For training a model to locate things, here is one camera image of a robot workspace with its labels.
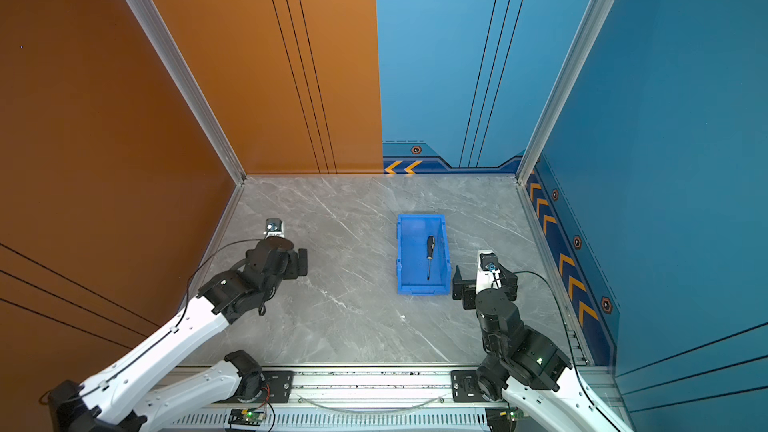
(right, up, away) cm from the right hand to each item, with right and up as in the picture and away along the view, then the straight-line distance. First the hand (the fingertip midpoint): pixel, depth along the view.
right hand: (473, 268), depth 72 cm
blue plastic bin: (-13, +5, +35) cm, 37 cm away
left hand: (-47, +4, +6) cm, 48 cm away
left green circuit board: (-55, -35, -1) cm, 65 cm away
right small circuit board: (+7, -35, -2) cm, 36 cm away
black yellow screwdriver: (-7, -1, +25) cm, 26 cm away
